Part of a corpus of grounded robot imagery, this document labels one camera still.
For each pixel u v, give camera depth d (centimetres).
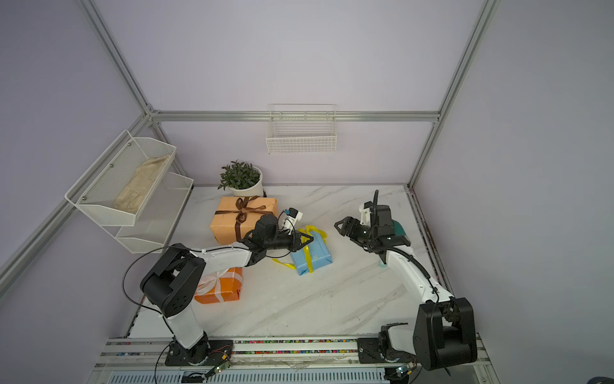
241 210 93
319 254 87
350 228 74
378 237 65
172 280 48
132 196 76
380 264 93
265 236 72
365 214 78
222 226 91
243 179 99
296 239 78
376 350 74
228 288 79
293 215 80
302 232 86
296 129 95
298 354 75
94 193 67
